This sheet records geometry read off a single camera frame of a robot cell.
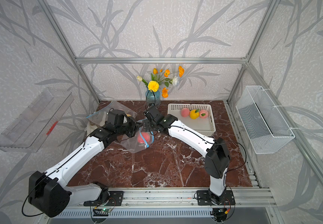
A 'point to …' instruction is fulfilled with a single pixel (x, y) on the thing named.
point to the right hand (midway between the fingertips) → (150, 122)
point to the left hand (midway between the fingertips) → (144, 122)
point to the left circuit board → (108, 209)
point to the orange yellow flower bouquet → (157, 80)
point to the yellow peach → (194, 114)
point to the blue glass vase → (152, 97)
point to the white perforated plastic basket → (206, 125)
